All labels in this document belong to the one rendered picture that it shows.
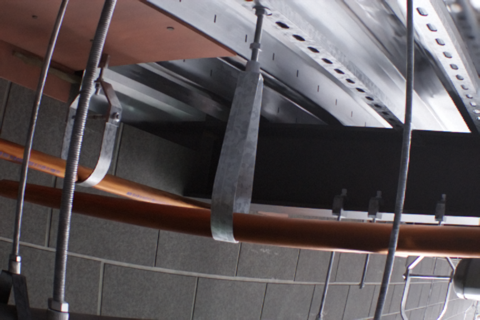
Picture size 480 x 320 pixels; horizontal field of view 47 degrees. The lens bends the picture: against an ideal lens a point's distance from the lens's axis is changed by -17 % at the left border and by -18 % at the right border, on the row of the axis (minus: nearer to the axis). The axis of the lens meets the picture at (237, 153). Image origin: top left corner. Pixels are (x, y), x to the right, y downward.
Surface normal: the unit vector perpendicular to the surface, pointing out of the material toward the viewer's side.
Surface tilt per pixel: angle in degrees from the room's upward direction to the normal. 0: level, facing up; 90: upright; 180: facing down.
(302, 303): 90
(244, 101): 74
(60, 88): 90
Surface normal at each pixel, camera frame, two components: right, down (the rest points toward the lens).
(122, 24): -0.15, 0.98
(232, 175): -0.12, -0.44
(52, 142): 0.84, 0.05
